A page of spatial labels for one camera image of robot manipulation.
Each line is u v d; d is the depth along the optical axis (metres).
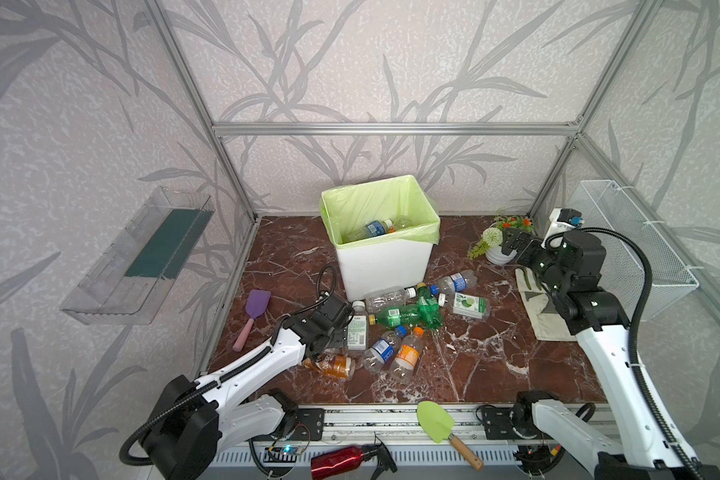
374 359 0.84
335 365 0.78
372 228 0.96
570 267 0.51
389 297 0.91
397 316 0.87
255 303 0.96
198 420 0.39
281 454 0.72
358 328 0.87
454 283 0.96
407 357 0.80
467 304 0.91
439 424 0.74
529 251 0.62
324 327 0.63
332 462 0.64
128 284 0.63
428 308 0.91
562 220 0.59
